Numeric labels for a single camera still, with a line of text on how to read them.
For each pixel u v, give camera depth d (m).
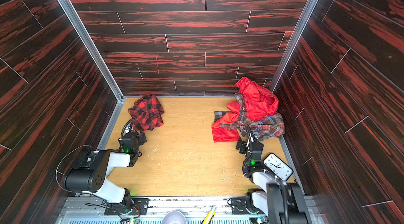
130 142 0.72
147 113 1.01
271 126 0.91
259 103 1.02
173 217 0.69
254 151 0.66
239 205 0.73
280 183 0.45
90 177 0.45
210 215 0.71
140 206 0.74
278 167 0.84
